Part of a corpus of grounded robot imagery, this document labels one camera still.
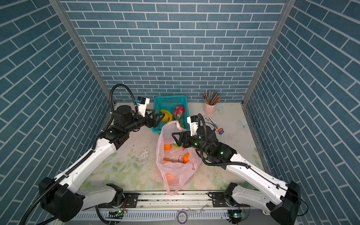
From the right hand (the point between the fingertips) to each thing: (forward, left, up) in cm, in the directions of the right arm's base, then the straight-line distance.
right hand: (175, 133), depth 68 cm
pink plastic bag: (-9, -2, -16) cm, 18 cm away
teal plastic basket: (+44, +13, -24) cm, 52 cm away
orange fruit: (-3, -5, -24) cm, 25 cm away
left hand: (+10, +9, +3) cm, 14 cm away
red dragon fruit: (+32, +3, -21) cm, 39 cm away
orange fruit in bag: (+4, +7, -23) cm, 24 cm away
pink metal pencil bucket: (+38, -20, -23) cm, 48 cm away
